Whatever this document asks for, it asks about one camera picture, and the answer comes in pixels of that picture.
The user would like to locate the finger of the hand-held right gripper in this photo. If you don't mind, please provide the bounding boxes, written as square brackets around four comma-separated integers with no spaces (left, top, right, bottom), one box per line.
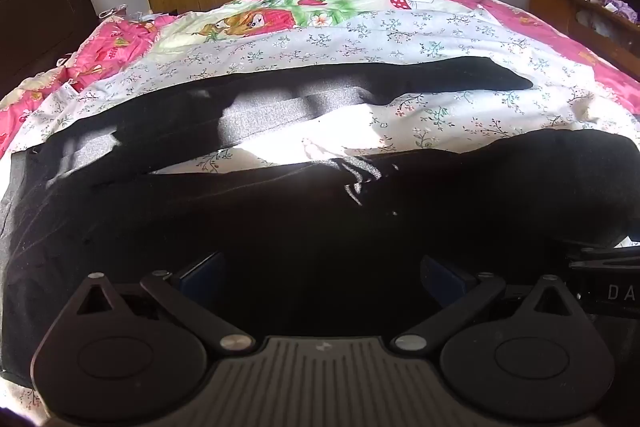
[567,245,640,270]

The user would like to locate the floral printed quilt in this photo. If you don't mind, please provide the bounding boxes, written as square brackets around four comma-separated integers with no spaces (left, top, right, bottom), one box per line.
[0,0,640,418]

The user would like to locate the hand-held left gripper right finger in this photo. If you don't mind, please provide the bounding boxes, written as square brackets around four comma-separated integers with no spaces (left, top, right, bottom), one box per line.
[392,254,583,354]

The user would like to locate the purple cloth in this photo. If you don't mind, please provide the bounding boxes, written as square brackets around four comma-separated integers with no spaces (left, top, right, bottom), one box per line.
[600,0,640,20]

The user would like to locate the wooden cabinet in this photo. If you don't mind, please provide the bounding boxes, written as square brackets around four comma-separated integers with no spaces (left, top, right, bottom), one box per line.
[528,0,640,82]

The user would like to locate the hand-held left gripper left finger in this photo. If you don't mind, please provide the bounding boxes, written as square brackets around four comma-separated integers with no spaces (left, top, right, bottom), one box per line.
[75,252,257,355]

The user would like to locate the black pants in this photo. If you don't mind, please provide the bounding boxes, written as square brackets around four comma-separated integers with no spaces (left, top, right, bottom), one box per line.
[0,56,640,388]

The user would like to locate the dark wooden headboard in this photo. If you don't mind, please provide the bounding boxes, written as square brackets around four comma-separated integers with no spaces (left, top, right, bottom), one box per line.
[0,0,99,100]

